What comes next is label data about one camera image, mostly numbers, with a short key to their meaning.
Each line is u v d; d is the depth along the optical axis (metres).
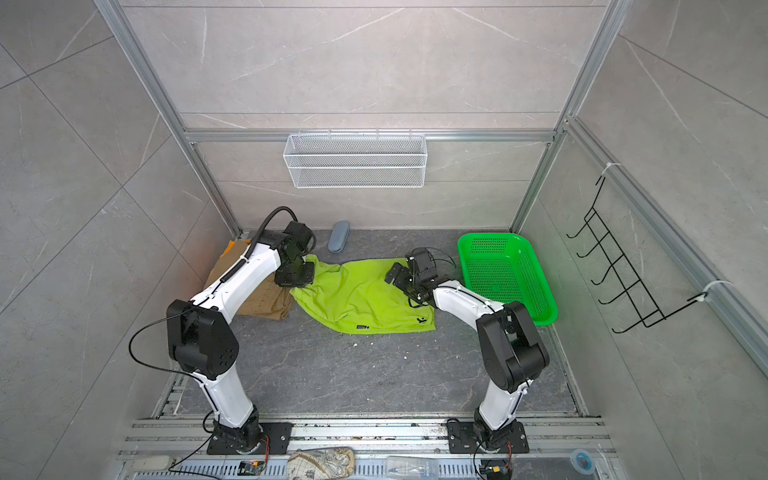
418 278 0.72
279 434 0.73
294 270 0.73
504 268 1.07
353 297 0.96
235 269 0.54
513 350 0.48
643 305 0.65
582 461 0.71
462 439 0.73
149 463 0.67
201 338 0.47
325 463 0.67
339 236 1.15
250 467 0.71
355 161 1.01
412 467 0.69
